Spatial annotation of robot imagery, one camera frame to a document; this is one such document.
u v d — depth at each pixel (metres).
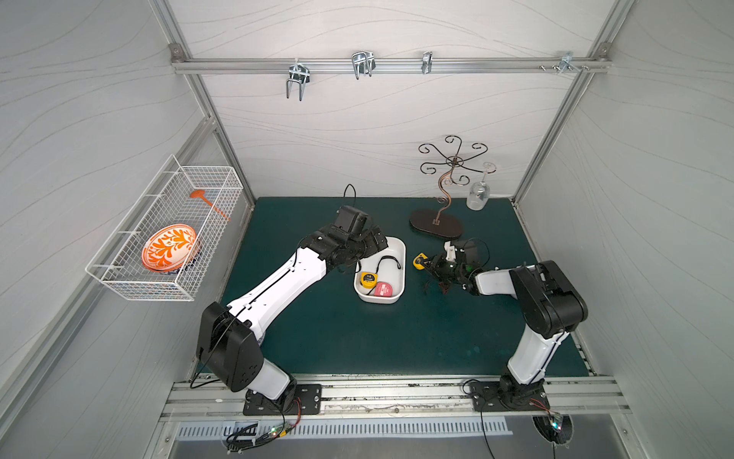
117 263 0.56
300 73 0.78
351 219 0.60
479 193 0.93
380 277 0.98
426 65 0.78
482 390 0.75
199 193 0.78
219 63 0.78
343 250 0.58
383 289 0.93
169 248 0.64
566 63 0.77
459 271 0.80
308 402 0.73
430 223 1.11
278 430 0.69
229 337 0.41
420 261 0.98
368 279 0.94
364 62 0.77
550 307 0.50
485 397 0.73
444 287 0.92
